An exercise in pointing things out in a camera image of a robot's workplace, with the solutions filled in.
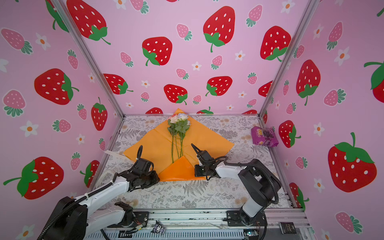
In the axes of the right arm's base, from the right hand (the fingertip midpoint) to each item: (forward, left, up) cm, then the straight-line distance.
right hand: (195, 171), depth 91 cm
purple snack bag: (+29, -45, +5) cm, 54 cm away
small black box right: (-23, -48, +1) cm, 53 cm away
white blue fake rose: (+31, +14, +6) cm, 35 cm away
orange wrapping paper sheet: (+15, +30, 0) cm, 33 cm away
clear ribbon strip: (+6, +55, +1) cm, 55 cm away
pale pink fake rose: (+32, +22, +4) cm, 39 cm away
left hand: (-8, +20, +2) cm, 22 cm away
